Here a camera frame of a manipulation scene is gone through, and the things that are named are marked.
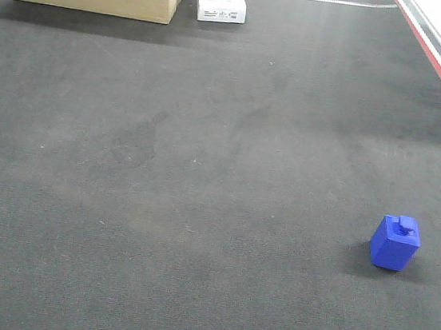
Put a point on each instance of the blue plastic box slanted corners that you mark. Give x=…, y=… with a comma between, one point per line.
x=389, y=250

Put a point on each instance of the long grey belt conveyor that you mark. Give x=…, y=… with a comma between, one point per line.
x=203, y=171

